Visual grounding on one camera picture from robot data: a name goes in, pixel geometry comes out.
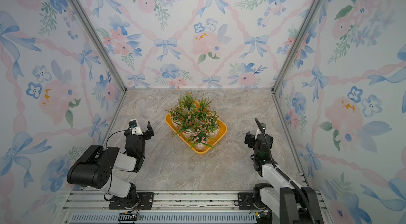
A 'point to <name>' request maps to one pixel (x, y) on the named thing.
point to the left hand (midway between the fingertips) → (142, 123)
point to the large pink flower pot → (200, 140)
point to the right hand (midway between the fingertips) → (259, 125)
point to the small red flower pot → (187, 103)
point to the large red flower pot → (202, 108)
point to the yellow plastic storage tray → (222, 132)
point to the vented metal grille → (167, 218)
